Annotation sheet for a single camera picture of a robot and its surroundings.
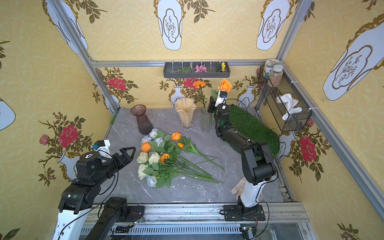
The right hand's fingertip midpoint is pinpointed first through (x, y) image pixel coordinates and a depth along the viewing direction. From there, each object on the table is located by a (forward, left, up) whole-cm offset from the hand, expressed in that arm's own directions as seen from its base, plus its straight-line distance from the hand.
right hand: (220, 95), depth 88 cm
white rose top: (-13, +42, -22) cm, 49 cm away
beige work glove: (-43, -11, -28) cm, 53 cm away
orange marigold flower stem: (+3, +12, +5) cm, 14 cm away
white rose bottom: (-43, +37, -23) cm, 61 cm away
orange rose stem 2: (-13, +27, -25) cm, 39 cm away
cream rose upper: (-33, +37, -17) cm, 52 cm away
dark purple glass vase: (-3, +53, -27) cm, 60 cm away
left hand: (-37, +46, -3) cm, 59 cm away
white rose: (-18, +46, -23) cm, 55 cm away
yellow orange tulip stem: (-22, +17, -26) cm, 38 cm away
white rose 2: (-20, +37, -20) cm, 46 cm away
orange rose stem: (-25, +43, -20) cm, 54 cm away
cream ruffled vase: (+3, +22, -12) cm, 26 cm away
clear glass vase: (-4, +7, -18) cm, 20 cm away
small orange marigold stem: (-31, +32, -21) cm, 49 cm away
